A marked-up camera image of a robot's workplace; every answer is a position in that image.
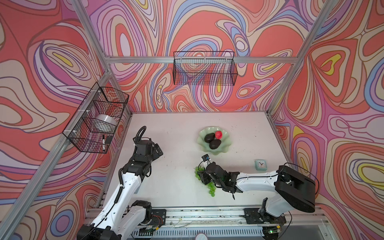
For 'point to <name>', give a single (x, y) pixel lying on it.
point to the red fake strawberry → (218, 134)
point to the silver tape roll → (107, 118)
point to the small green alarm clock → (260, 164)
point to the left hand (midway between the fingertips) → (153, 149)
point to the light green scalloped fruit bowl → (225, 144)
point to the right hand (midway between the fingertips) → (201, 173)
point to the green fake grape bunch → (211, 185)
